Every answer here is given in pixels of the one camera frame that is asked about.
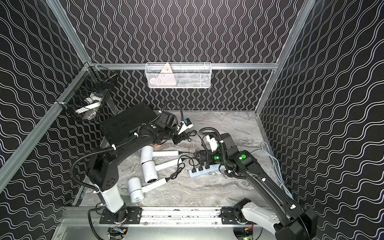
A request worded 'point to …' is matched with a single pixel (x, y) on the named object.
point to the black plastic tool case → (126, 123)
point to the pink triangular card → (166, 77)
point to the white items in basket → (91, 105)
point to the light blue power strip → (212, 168)
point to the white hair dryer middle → (150, 169)
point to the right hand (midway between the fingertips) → (204, 154)
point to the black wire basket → (85, 98)
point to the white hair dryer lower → (137, 192)
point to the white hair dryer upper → (147, 153)
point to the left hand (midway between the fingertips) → (186, 132)
